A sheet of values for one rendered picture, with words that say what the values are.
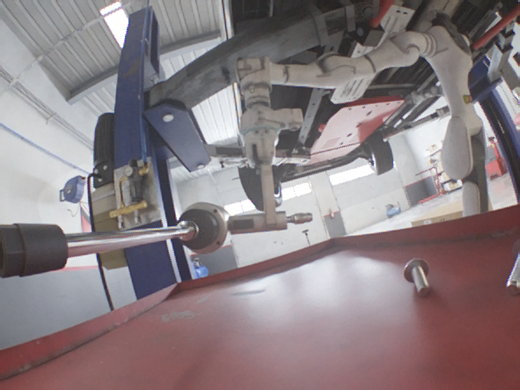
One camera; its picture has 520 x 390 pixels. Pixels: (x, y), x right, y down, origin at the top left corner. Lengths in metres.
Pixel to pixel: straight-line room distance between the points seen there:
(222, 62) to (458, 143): 0.86
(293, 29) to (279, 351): 0.72
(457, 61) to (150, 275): 1.40
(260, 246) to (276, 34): 9.36
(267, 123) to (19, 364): 0.52
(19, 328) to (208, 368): 3.12
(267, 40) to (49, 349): 0.79
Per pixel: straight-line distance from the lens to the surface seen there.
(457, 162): 0.94
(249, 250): 9.76
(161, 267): 0.87
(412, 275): 0.18
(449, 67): 0.96
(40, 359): 0.28
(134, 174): 0.88
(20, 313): 3.25
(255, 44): 0.71
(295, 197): 10.12
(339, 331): 0.16
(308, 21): 0.72
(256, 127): 0.45
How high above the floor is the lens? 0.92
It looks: 12 degrees up
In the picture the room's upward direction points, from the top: 17 degrees counter-clockwise
